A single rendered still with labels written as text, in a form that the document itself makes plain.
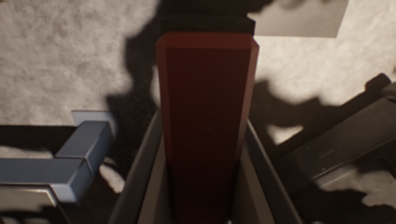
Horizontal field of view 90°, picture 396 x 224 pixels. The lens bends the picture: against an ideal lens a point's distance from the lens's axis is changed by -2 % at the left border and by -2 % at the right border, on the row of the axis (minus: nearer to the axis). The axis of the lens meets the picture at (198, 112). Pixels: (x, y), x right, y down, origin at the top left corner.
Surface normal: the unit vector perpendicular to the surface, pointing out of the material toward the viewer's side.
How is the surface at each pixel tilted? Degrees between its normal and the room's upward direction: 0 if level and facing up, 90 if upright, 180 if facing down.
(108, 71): 0
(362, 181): 0
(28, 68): 0
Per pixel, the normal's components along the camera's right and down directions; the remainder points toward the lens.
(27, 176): 0.02, -0.85
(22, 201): 0.01, 0.52
